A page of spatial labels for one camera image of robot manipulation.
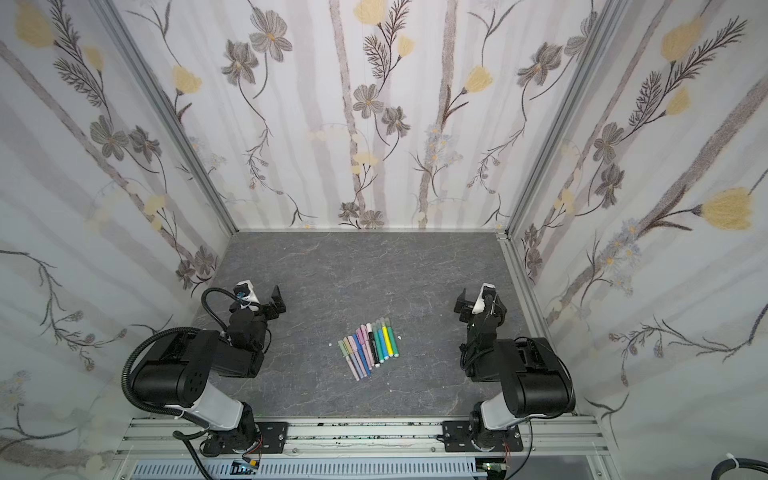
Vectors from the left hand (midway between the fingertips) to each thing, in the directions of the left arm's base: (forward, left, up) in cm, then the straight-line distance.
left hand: (256, 282), depth 89 cm
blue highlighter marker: (-15, -38, -11) cm, 43 cm away
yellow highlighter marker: (-14, -40, -10) cm, 43 cm away
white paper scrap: (-15, -22, -12) cm, 30 cm away
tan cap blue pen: (-18, -29, -11) cm, 36 cm away
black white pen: (-17, -36, -10) cm, 41 cm away
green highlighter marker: (-14, -41, -10) cm, 45 cm away
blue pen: (-19, -32, -11) cm, 39 cm away
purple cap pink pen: (-15, -32, -11) cm, 37 cm away
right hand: (-5, -67, +2) cm, 67 cm away
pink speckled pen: (-16, -34, -11) cm, 39 cm away
